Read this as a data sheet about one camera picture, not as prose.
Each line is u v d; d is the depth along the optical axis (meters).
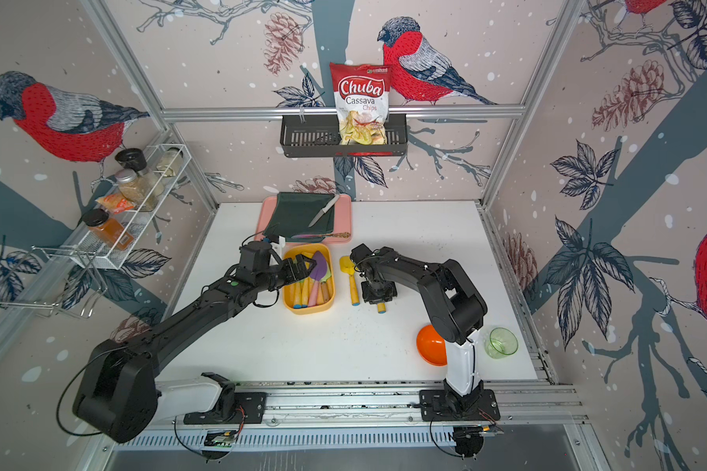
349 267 1.00
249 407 0.73
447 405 0.72
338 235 1.10
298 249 1.01
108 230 0.64
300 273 0.75
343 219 1.17
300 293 0.93
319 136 1.07
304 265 0.76
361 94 0.82
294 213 1.19
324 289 0.95
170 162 0.85
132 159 0.73
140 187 0.73
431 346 0.81
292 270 0.74
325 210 1.18
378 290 0.80
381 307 0.90
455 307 0.50
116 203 0.70
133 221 0.70
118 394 0.40
